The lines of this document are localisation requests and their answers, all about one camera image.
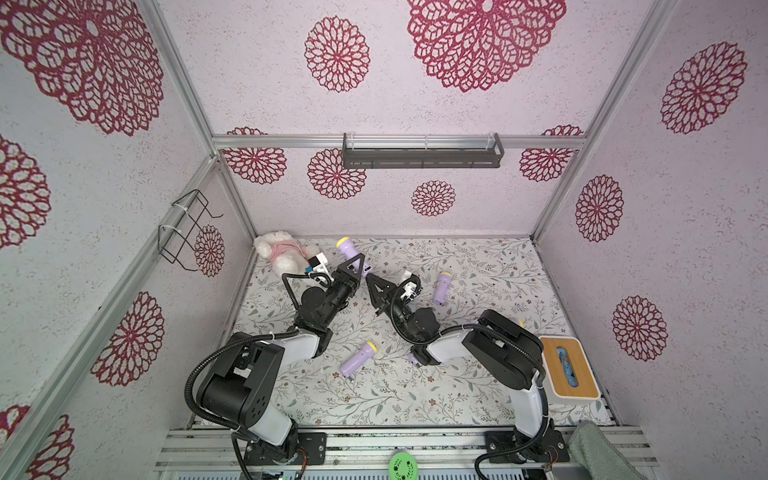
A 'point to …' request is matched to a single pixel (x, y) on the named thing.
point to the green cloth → (595, 458)
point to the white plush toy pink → (287, 255)
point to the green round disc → (402, 466)
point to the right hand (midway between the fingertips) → (366, 276)
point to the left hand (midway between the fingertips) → (369, 259)
